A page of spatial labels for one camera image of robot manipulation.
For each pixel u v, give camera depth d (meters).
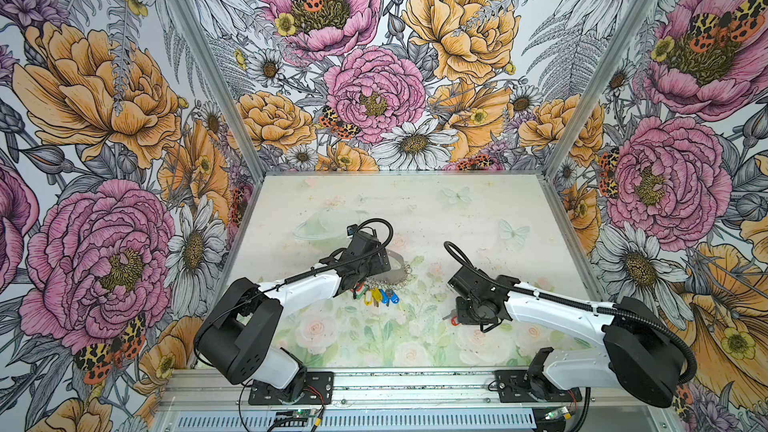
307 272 0.56
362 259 0.65
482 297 0.64
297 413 0.71
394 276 0.94
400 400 0.73
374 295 0.89
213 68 0.90
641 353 0.42
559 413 0.71
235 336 0.44
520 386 0.74
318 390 0.73
